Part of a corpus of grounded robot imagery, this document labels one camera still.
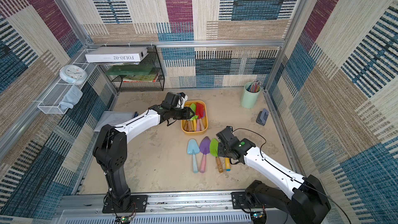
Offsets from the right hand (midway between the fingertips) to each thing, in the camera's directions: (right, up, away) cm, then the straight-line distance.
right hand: (221, 148), depth 83 cm
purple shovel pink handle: (-9, -2, +9) cm, 13 cm away
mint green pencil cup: (+21, +29, +17) cm, 40 cm away
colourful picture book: (-49, +40, +17) cm, 65 cm away
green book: (-54, +44, +11) cm, 70 cm away
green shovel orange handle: (-16, +21, +16) cm, 31 cm away
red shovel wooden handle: (-12, +19, +19) cm, 29 cm away
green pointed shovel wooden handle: (-4, -3, +7) cm, 8 cm away
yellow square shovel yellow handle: (+3, -8, 0) cm, 9 cm away
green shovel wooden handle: (-19, +9, +13) cm, 25 cm away
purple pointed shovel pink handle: (-13, +10, +13) cm, 21 cm away
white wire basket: (-75, +30, -8) cm, 81 cm away
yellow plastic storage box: (-12, +6, +12) cm, 18 cm away
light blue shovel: (-16, -2, +7) cm, 17 cm away
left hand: (-16, +18, +8) cm, 25 cm away
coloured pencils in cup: (+23, +34, +16) cm, 45 cm away
